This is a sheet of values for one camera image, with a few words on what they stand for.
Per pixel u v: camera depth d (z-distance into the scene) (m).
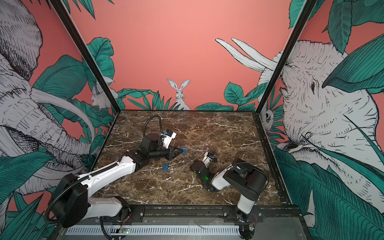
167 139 0.73
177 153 0.78
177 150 0.78
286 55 0.86
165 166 0.90
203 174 0.70
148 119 1.17
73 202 0.40
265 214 0.77
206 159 0.82
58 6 0.69
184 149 0.79
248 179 0.48
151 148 0.64
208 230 0.70
